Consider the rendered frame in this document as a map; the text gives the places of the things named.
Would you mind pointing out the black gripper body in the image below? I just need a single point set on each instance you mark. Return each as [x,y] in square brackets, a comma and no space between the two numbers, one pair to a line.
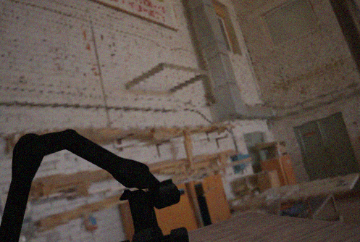
[176,235]

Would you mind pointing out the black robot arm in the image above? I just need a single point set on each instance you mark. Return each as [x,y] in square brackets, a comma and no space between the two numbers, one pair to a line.
[29,152]

